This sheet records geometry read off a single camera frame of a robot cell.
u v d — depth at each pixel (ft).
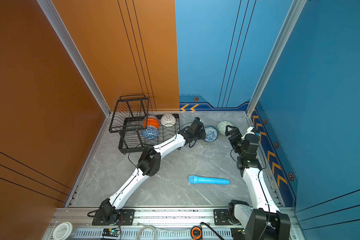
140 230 2.30
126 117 3.62
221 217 2.38
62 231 2.14
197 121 2.77
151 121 3.34
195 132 2.74
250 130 2.37
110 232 2.33
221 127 3.56
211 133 3.36
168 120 3.66
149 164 2.21
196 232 2.20
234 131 2.33
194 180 2.67
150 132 3.44
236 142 2.33
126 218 2.42
